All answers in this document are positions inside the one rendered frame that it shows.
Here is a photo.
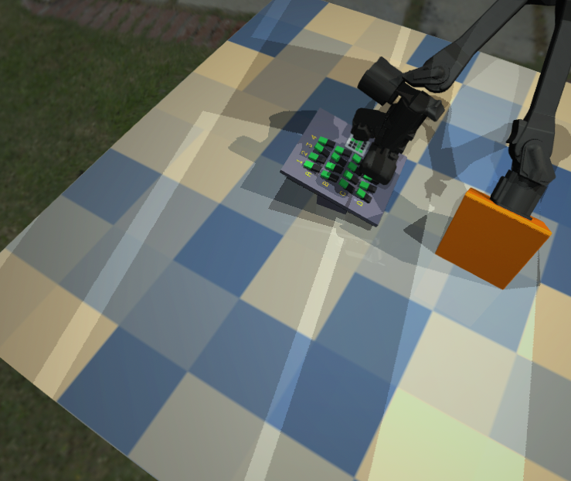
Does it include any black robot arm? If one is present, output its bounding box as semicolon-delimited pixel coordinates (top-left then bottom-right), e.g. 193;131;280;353
351;0;571;220

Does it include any grey switch panel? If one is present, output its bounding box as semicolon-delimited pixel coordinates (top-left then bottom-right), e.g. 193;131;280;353
280;108;407;227

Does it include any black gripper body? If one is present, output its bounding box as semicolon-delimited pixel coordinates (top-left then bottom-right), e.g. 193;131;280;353
359;103;417;185

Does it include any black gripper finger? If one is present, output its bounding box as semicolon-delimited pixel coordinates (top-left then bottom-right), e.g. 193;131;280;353
369;142;399;163

